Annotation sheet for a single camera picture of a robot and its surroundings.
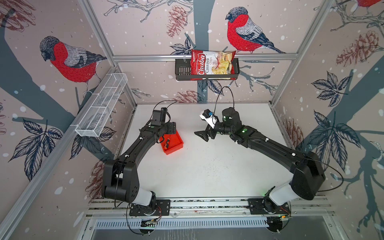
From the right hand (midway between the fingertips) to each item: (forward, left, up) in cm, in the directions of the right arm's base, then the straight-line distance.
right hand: (197, 127), depth 77 cm
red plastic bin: (+3, +15, -22) cm, 27 cm away
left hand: (+7, +18, -7) cm, 20 cm away
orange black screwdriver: (+2, +21, -21) cm, 30 cm away
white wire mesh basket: (+9, +51, +8) cm, 53 cm away
